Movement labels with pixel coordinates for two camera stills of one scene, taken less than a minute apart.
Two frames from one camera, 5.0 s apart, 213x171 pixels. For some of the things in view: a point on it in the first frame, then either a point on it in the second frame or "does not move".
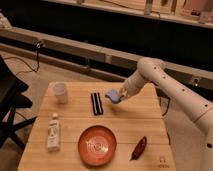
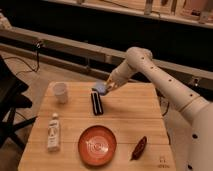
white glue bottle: (53, 134) does not move
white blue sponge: (113, 94) → (101, 86)
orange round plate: (97, 145) does not move
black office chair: (12, 98) does not move
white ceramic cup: (60, 93) does not move
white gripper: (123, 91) → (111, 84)
